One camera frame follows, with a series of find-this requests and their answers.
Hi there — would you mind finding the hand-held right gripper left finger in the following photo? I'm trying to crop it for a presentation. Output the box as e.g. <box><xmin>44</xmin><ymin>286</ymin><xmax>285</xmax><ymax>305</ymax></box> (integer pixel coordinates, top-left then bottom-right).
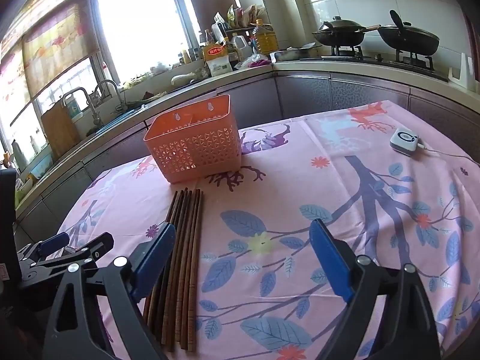
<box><xmin>42</xmin><ymin>222</ymin><xmax>177</xmax><ymax>360</ymax></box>

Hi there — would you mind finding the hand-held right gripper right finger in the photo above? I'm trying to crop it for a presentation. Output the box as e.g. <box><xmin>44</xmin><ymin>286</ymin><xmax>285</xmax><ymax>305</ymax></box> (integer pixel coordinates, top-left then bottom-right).
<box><xmin>309</xmin><ymin>218</ymin><xmax>441</xmax><ymax>360</ymax></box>

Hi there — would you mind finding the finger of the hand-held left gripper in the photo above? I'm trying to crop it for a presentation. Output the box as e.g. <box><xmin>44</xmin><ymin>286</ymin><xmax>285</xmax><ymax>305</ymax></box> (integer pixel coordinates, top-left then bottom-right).
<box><xmin>22</xmin><ymin>231</ymin><xmax>115</xmax><ymax>293</ymax></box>
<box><xmin>17</xmin><ymin>232</ymin><xmax>71</xmax><ymax>271</ymax></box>

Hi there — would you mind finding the bundle of wooden chopsticks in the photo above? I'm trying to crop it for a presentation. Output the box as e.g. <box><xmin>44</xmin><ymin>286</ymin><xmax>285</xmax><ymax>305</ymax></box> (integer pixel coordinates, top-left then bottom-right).
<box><xmin>142</xmin><ymin>187</ymin><xmax>205</xmax><ymax>352</ymax></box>

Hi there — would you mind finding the pink perforated plastic basket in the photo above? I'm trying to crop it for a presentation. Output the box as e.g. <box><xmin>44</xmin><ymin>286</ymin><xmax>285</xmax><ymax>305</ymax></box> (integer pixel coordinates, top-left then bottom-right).
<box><xmin>143</xmin><ymin>94</ymin><xmax>242</xmax><ymax>185</ymax></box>

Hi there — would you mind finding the grey thermos jug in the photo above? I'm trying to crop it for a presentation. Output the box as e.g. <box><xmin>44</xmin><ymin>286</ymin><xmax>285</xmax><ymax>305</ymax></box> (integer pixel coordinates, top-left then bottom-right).
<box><xmin>11</xmin><ymin>139</ymin><xmax>29</xmax><ymax>173</ymax></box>

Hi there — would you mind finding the pink floral tablecloth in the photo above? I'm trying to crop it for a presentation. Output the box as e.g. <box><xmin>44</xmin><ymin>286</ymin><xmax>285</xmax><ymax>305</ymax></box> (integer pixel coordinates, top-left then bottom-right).
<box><xmin>56</xmin><ymin>99</ymin><xmax>480</xmax><ymax>360</ymax></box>

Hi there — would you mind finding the wooden cutting board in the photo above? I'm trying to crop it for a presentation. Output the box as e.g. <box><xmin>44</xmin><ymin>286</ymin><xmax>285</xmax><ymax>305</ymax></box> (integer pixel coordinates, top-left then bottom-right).
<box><xmin>40</xmin><ymin>103</ymin><xmax>81</xmax><ymax>158</ymax></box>

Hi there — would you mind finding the white teal detergent bottle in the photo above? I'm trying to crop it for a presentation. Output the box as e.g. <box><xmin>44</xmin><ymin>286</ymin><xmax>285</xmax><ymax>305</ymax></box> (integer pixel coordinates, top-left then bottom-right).
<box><xmin>62</xmin><ymin>94</ymin><xmax>81</xmax><ymax>119</ymax></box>

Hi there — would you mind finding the small white round-button device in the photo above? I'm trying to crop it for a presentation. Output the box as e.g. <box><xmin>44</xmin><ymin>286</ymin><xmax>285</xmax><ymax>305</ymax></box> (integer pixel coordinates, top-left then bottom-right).
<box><xmin>389</xmin><ymin>127</ymin><xmax>422</xmax><ymax>156</ymax></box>

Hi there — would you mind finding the narrow printed roller blind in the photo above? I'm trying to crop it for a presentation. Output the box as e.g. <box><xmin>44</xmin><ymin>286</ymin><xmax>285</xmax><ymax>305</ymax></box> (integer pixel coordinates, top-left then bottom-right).
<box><xmin>0</xmin><ymin>45</ymin><xmax>31</xmax><ymax>121</ymax></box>

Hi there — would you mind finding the square steel faucet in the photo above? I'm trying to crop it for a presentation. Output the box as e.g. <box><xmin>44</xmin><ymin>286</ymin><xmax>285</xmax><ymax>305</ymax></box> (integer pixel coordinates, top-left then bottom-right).
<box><xmin>61</xmin><ymin>87</ymin><xmax>102</xmax><ymax>126</ymax></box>

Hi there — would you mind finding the curved steel faucet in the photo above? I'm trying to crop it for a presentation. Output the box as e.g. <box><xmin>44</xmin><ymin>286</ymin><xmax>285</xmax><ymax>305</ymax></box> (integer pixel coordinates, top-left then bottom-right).
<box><xmin>94</xmin><ymin>79</ymin><xmax>128</xmax><ymax>113</ymax></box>

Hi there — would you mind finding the kitchen counter with cabinets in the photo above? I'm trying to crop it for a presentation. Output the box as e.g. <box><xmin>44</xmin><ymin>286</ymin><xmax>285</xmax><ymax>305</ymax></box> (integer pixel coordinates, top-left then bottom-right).
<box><xmin>13</xmin><ymin>60</ymin><xmax>480</xmax><ymax>248</ymax></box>

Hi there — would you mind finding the white ceramic dish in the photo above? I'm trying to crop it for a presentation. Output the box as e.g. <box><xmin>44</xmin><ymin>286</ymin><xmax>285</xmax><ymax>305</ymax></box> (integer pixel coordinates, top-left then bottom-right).
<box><xmin>170</xmin><ymin>72</ymin><xmax>197</xmax><ymax>86</ymax></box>

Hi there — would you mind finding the wide printed roller blind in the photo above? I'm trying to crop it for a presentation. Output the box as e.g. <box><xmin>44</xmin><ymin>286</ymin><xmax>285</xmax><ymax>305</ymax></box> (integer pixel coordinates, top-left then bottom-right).
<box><xmin>22</xmin><ymin>0</ymin><xmax>100</xmax><ymax>98</ymax></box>

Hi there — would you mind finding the black gas stove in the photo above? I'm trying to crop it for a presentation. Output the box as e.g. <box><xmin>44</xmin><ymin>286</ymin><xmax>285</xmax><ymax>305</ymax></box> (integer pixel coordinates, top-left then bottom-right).
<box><xmin>300</xmin><ymin>45</ymin><xmax>449</xmax><ymax>81</ymax></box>

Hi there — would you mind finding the white food package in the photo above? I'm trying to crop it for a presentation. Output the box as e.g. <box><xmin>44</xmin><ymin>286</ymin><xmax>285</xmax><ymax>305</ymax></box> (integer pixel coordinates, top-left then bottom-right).
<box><xmin>207</xmin><ymin>57</ymin><xmax>233</xmax><ymax>76</ymax></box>

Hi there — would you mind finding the metal tray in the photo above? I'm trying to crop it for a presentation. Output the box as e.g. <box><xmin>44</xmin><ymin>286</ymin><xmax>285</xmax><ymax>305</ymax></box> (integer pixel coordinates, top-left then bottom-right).
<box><xmin>270</xmin><ymin>43</ymin><xmax>323</xmax><ymax>62</ymax></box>

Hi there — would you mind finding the pink plastic bag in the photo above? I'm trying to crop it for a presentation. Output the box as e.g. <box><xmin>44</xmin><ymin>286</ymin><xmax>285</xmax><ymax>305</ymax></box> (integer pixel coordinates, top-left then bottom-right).
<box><xmin>235</xmin><ymin>53</ymin><xmax>271</xmax><ymax>70</ymax></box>

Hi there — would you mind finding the orange box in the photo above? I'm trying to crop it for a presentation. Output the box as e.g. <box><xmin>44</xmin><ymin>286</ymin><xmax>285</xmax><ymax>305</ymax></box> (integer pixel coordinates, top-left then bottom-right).
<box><xmin>202</xmin><ymin>44</ymin><xmax>227</xmax><ymax>61</ymax></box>

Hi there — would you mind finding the white plastic rack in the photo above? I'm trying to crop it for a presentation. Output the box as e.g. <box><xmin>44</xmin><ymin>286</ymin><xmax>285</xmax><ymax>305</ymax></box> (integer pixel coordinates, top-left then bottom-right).
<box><xmin>448</xmin><ymin>54</ymin><xmax>479</xmax><ymax>92</ymax></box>

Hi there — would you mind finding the yellow cooking oil bottle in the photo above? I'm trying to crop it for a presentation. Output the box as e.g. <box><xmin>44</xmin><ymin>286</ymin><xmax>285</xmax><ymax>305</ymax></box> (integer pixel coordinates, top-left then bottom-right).
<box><xmin>252</xmin><ymin>19</ymin><xmax>276</xmax><ymax>56</ymax></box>

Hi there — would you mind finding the white plastic jug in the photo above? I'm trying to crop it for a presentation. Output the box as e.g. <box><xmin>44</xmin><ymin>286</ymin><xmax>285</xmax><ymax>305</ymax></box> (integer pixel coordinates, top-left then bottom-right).
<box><xmin>229</xmin><ymin>33</ymin><xmax>253</xmax><ymax>61</ymax></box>

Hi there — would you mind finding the pile of snack packets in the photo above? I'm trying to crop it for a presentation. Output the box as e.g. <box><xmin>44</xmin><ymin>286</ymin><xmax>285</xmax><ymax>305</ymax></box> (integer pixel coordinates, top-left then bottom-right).
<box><xmin>214</xmin><ymin>4</ymin><xmax>271</xmax><ymax>31</ymax></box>

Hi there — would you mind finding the dark brown board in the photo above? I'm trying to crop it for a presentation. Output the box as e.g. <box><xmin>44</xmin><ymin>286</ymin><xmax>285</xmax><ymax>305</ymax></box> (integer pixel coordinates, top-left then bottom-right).
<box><xmin>186</xmin><ymin>0</ymin><xmax>241</xmax><ymax>32</ymax></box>

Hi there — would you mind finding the white cable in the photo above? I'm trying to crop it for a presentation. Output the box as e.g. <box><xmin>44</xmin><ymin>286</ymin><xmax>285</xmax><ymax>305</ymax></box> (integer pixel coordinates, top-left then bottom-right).
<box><xmin>417</xmin><ymin>142</ymin><xmax>480</xmax><ymax>164</ymax></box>

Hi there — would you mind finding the black wok with wooden handle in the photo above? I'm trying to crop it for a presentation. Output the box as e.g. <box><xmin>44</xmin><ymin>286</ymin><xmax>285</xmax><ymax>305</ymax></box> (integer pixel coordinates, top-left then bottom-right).
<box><xmin>312</xmin><ymin>16</ymin><xmax>381</xmax><ymax>47</ymax></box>

